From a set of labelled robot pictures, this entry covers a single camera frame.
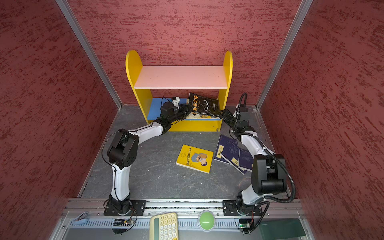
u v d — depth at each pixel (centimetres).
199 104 94
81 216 70
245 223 72
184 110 82
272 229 68
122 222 72
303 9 72
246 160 90
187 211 74
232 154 92
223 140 100
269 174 45
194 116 95
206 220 70
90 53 89
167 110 74
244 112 69
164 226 67
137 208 73
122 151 54
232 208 74
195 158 90
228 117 80
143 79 79
